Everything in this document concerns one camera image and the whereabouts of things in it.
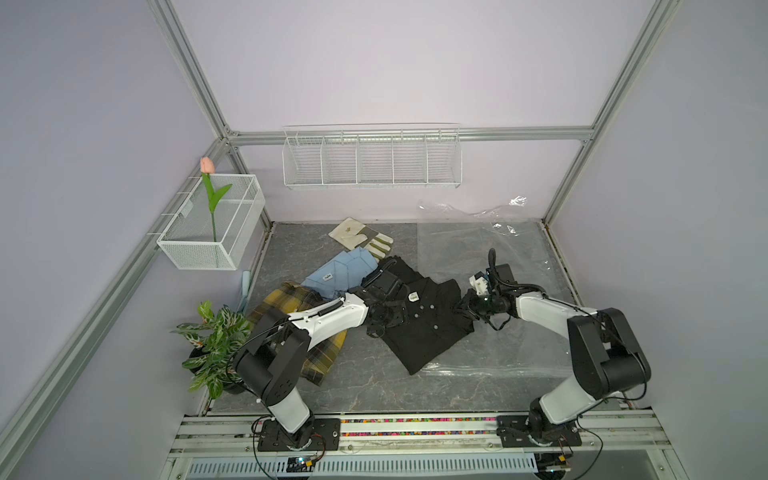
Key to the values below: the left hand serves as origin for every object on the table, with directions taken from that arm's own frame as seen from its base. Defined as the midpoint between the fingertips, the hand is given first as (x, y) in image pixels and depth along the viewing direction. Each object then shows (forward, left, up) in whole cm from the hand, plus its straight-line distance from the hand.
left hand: (398, 322), depth 88 cm
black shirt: (+1, -11, -4) cm, 11 cm away
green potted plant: (-10, +39, +23) cm, 46 cm away
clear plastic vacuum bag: (+34, -25, -6) cm, 43 cm away
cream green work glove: (+41, +14, -5) cm, 43 cm away
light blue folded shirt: (+22, +17, -4) cm, 28 cm away
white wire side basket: (+16, +54, +24) cm, 61 cm away
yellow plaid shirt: (+11, +32, 0) cm, 34 cm away
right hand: (+4, -17, -1) cm, 18 cm away
